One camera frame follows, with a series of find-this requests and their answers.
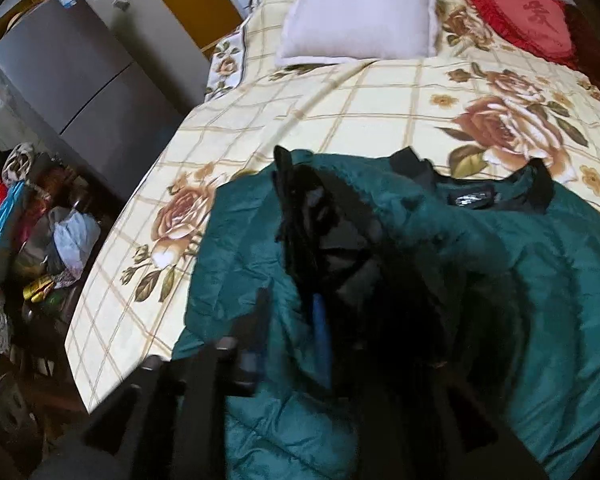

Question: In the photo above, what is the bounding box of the green puffer jacket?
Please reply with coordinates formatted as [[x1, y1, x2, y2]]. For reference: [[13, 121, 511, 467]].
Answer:
[[172, 145, 600, 480]]

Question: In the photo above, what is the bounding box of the dark red blanket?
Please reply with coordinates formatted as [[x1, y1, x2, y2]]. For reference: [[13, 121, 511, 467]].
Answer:
[[562, 5, 600, 106]]

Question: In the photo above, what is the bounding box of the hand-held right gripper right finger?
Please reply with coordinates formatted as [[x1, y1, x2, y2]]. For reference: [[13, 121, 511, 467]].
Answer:
[[311, 294, 551, 480]]

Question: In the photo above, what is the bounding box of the pile of clothes and bags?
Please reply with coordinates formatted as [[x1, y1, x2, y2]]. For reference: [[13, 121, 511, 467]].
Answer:
[[0, 142, 106, 396]]

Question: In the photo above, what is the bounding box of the red heart-shaped cushion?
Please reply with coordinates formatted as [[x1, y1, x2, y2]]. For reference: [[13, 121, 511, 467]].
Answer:
[[467, 0, 573, 66]]

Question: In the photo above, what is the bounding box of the white pillow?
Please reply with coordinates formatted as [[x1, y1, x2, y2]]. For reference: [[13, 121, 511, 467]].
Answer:
[[275, 0, 442, 67]]

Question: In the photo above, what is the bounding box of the bed with floral checked sheet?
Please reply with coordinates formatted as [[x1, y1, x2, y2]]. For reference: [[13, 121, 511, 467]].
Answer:
[[65, 0, 600, 416]]

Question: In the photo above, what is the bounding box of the white plastic bag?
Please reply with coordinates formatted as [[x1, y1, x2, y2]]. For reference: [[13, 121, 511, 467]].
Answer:
[[52, 207, 102, 273]]

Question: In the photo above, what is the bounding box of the beige rope-handle bag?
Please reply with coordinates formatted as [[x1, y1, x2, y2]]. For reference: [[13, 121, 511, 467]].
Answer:
[[2, 142, 38, 183]]

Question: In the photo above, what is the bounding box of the grey refrigerator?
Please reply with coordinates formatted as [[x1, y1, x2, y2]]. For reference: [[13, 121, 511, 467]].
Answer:
[[0, 0, 181, 201]]

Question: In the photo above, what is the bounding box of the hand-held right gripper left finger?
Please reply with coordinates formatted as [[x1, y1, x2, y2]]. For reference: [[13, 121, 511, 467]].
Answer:
[[82, 285, 276, 480]]

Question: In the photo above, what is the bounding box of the teal blue bag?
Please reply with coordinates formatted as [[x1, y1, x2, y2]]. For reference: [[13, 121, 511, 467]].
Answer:
[[0, 180, 31, 286]]

